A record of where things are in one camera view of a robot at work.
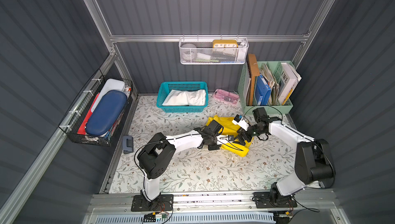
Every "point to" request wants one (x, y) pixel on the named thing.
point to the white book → (288, 81)
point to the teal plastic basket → (164, 87)
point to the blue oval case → (106, 113)
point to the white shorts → (194, 97)
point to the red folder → (82, 129)
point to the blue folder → (263, 90)
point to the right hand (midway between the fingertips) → (240, 134)
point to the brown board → (255, 72)
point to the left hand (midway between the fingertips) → (220, 141)
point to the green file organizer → (269, 85)
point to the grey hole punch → (128, 144)
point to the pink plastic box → (230, 97)
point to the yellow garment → (229, 129)
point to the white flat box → (110, 84)
